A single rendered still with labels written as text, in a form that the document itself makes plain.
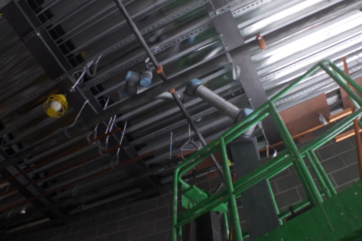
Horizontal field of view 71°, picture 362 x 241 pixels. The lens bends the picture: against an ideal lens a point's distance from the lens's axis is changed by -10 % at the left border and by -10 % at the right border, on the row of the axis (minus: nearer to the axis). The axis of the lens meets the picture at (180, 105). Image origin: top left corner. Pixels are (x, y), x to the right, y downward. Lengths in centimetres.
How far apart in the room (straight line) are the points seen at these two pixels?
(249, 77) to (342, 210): 200
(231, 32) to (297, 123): 160
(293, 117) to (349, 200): 247
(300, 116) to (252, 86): 95
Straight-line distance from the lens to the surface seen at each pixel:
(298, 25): 229
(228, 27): 281
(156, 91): 232
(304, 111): 374
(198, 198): 246
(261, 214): 182
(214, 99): 247
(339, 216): 137
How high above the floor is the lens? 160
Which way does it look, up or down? 59 degrees up
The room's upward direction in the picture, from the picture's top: straight up
